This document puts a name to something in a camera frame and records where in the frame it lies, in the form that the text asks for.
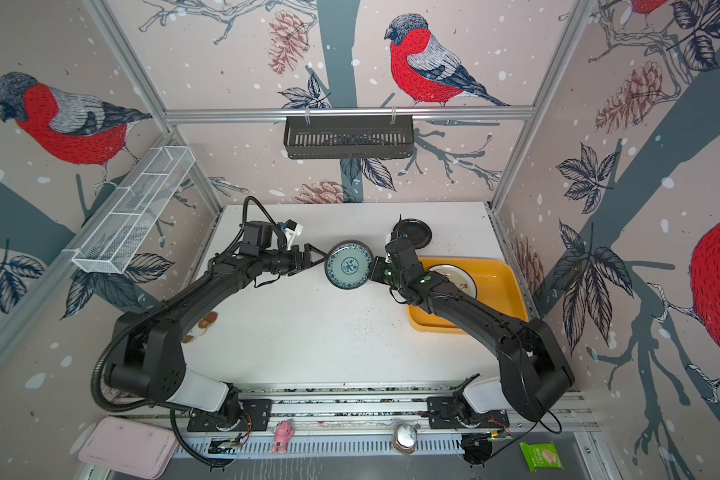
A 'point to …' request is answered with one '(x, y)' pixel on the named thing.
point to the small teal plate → (348, 264)
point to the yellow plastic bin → (497, 285)
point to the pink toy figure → (283, 434)
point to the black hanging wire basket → (342, 137)
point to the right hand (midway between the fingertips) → (366, 267)
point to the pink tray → (135, 446)
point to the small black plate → (413, 229)
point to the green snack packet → (540, 455)
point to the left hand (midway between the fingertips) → (318, 260)
